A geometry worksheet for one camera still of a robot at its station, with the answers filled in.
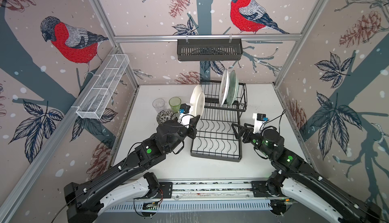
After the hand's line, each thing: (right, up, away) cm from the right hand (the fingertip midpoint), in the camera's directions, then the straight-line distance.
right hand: (236, 126), depth 72 cm
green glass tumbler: (-35, +11, +30) cm, 47 cm away
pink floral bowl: (-40, +3, +23) cm, 46 cm away
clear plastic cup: (-47, +9, +34) cm, 58 cm away
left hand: (-18, +6, -9) cm, 21 cm away
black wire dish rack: (-6, -8, +20) cm, 23 cm away
